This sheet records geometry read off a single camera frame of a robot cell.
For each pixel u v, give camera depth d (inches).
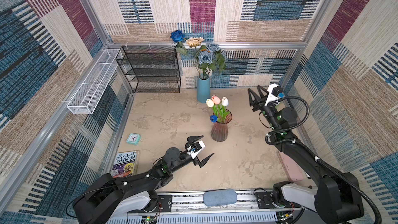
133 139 36.7
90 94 36.8
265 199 28.8
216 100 29.7
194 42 32.1
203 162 26.7
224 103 29.4
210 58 34.3
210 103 29.3
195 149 24.3
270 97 24.2
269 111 25.6
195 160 26.8
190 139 28.3
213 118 28.0
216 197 28.7
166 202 28.8
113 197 16.8
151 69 43.7
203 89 41.1
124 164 33.0
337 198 15.8
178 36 33.5
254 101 26.0
